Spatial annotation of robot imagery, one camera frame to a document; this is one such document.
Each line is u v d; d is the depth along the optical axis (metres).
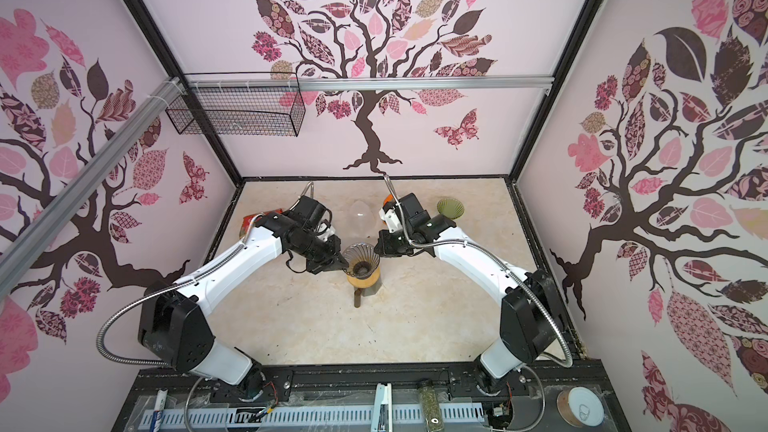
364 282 0.81
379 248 0.71
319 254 0.70
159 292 0.42
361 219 1.06
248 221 1.03
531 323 0.43
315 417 0.70
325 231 0.71
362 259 0.83
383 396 0.70
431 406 0.68
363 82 0.92
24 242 0.51
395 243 0.71
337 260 0.74
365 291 0.86
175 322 0.42
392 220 0.76
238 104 0.95
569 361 0.39
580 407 0.66
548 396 0.71
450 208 1.03
